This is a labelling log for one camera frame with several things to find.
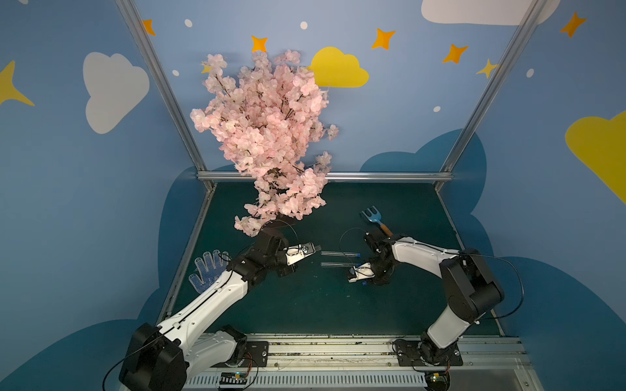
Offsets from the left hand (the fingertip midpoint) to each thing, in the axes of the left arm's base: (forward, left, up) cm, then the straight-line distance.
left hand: (297, 247), depth 82 cm
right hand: (-2, -29, -15) cm, 32 cm away
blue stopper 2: (-6, -25, -14) cm, 29 cm away
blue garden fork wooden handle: (+24, -33, -13) cm, 43 cm away
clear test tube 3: (+1, -16, -14) cm, 21 cm away
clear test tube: (-2, -7, +3) cm, 8 cm away
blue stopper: (+5, -24, -14) cm, 28 cm away
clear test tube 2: (+6, -16, -15) cm, 22 cm away
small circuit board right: (-35, -45, -17) cm, 59 cm away
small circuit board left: (-36, +18, -18) cm, 44 cm away
